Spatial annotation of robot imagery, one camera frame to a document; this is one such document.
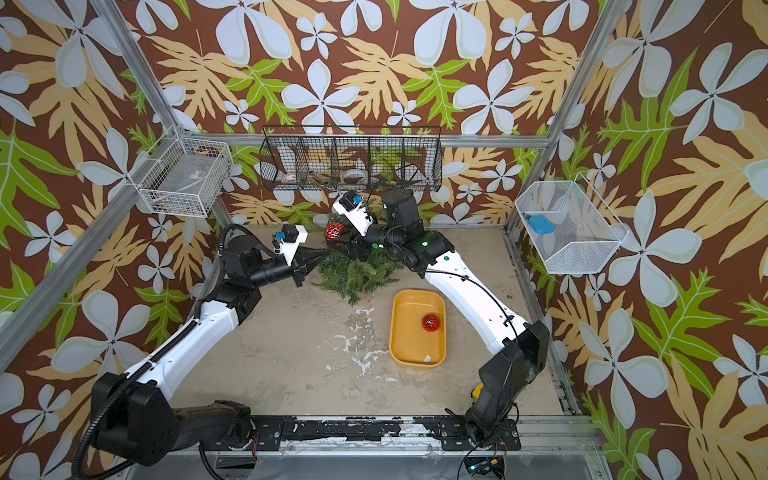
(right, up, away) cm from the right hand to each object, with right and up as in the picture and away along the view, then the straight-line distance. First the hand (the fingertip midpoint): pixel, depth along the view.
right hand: (334, 233), depth 69 cm
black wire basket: (+6, +27, +28) cm, 39 cm away
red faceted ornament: (+26, -25, +20) cm, 41 cm away
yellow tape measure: (+37, -42, +11) cm, 57 cm away
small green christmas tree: (+4, -11, +8) cm, 14 cm away
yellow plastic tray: (+23, -28, +24) cm, 44 cm away
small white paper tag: (+24, -36, +18) cm, 47 cm away
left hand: (-2, -3, +4) cm, 6 cm away
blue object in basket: (+58, +4, +17) cm, 60 cm away
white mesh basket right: (+66, +1, +10) cm, 67 cm away
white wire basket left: (-47, +18, +17) cm, 53 cm away
